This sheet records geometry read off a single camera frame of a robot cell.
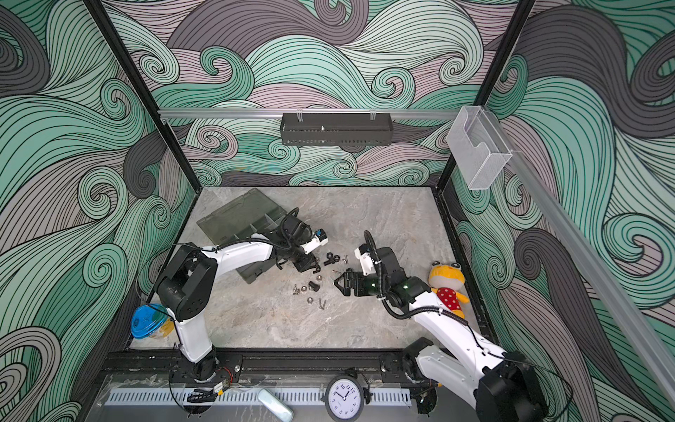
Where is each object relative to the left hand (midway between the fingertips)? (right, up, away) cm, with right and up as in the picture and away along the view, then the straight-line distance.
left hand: (315, 258), depth 91 cm
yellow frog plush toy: (+43, -6, -7) cm, 44 cm away
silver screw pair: (+3, -15, -5) cm, 16 cm away
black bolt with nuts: (+6, -1, +5) cm, 8 cm away
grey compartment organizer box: (-30, +14, +17) cm, 37 cm away
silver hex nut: (-2, -13, -5) cm, 14 cm away
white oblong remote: (-8, -32, -26) cm, 42 cm away
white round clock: (+9, -32, -24) cm, 41 cm away
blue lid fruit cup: (-45, -14, -18) cm, 51 cm away
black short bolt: (0, -10, -3) cm, 10 cm away
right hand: (+10, -6, -12) cm, 16 cm away
